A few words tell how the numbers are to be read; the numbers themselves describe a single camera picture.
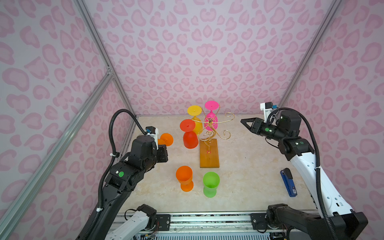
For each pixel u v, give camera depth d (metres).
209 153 0.98
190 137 0.77
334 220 0.36
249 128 0.64
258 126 0.60
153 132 0.57
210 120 0.74
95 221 0.37
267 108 0.62
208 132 0.82
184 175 0.77
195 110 0.77
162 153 0.57
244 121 0.69
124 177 0.41
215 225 0.73
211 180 0.79
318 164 0.44
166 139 0.80
